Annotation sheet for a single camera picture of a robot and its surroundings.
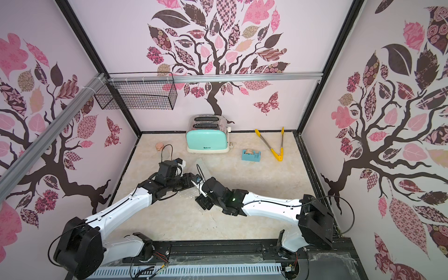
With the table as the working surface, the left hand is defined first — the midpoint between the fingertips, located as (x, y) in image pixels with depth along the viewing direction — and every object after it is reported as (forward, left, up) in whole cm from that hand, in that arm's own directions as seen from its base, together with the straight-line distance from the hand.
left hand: (196, 183), depth 83 cm
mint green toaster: (+28, -4, +6) cm, 29 cm away
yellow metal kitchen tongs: (+22, -47, -9) cm, 53 cm away
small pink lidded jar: (+24, +24, +1) cm, 34 cm away
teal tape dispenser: (+22, -29, -6) cm, 37 cm away
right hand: (-5, -3, +4) cm, 7 cm away
